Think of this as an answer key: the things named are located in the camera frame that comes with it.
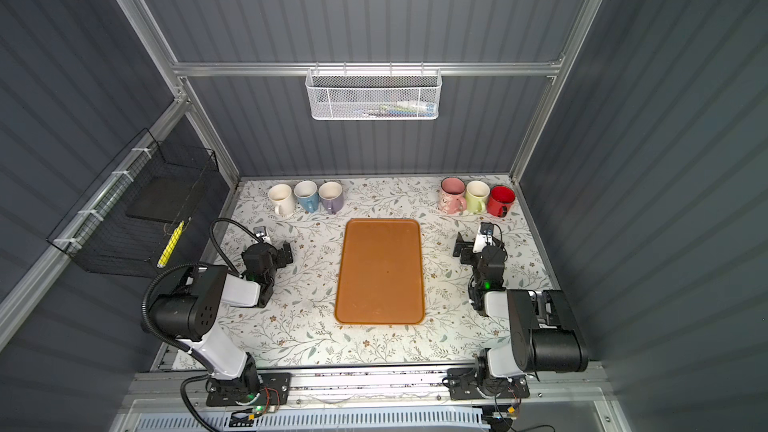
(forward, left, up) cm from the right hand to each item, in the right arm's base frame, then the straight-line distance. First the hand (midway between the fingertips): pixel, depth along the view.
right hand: (480, 236), depth 90 cm
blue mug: (+21, +58, -1) cm, 62 cm away
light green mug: (+20, -3, -3) cm, 20 cm away
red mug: (+18, -11, -5) cm, 22 cm away
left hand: (0, +67, -5) cm, 68 cm away
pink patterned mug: (+18, +6, -1) cm, 19 cm away
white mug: (+21, +67, -3) cm, 70 cm away
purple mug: (+22, +50, -6) cm, 55 cm away
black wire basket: (-8, +91, +20) cm, 94 cm away
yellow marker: (-14, +78, +19) cm, 81 cm away
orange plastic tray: (-7, +31, -10) cm, 33 cm away
